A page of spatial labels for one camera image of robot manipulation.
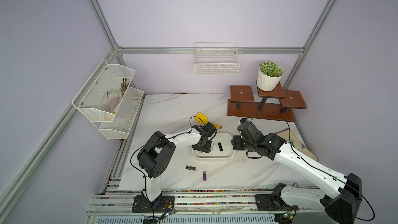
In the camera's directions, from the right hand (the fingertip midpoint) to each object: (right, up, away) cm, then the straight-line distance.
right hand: (236, 143), depth 79 cm
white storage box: (-4, -1, +16) cm, 16 cm away
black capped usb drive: (-7, -5, +14) cm, 17 cm away
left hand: (-18, -6, +13) cm, 23 cm away
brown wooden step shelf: (+34, +21, +31) cm, 51 cm away
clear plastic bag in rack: (-65, +23, -1) cm, 69 cm away
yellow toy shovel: (-16, +10, +28) cm, 34 cm away
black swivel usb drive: (-24, -15, +6) cm, 29 cm away
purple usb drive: (-17, -18, +3) cm, 25 cm away
